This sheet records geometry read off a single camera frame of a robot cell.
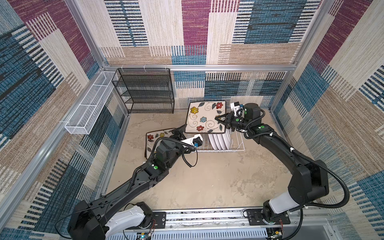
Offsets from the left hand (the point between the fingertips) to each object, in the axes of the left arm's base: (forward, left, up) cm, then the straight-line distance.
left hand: (187, 127), depth 71 cm
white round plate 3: (+3, -19, -17) cm, 26 cm away
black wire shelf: (+46, +31, -14) cm, 57 cm away
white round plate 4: (+6, -23, -18) cm, 30 cm away
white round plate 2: (+2, -16, -16) cm, 23 cm away
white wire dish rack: (+6, -26, -22) cm, 35 cm away
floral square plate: (+11, -7, -5) cm, 14 cm away
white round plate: (+3, -14, -16) cm, 21 cm away
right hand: (+7, -14, -3) cm, 16 cm away
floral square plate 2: (+15, +25, -29) cm, 41 cm away
